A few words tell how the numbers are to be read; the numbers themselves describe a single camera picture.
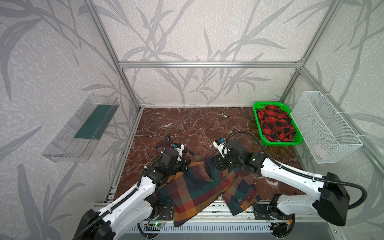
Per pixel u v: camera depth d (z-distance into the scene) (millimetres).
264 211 731
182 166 711
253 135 1050
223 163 680
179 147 745
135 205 486
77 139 642
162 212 726
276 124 1010
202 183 825
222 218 726
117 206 440
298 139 920
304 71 920
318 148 734
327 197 391
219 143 693
